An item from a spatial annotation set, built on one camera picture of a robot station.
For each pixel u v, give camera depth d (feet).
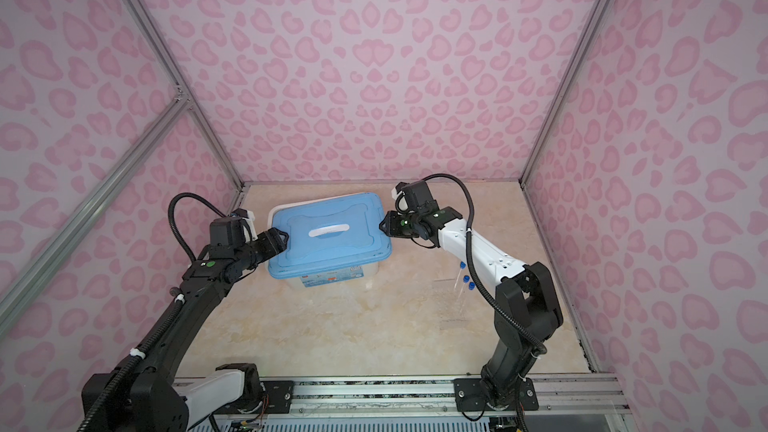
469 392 2.42
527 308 1.47
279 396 2.41
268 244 2.41
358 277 2.99
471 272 1.56
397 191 2.62
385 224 2.65
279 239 2.52
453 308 2.86
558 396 2.44
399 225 2.47
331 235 2.74
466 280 2.52
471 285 2.49
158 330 1.46
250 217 2.50
